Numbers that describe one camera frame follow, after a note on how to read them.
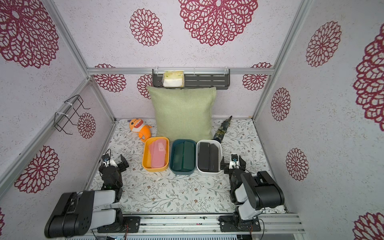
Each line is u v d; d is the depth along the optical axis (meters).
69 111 0.78
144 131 1.07
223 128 1.13
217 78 0.93
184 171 0.89
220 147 0.97
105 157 0.72
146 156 0.98
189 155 0.94
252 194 0.45
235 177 0.69
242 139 1.09
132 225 0.73
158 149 0.97
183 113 0.89
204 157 0.92
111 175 0.66
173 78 0.90
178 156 0.96
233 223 0.73
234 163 0.75
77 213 0.43
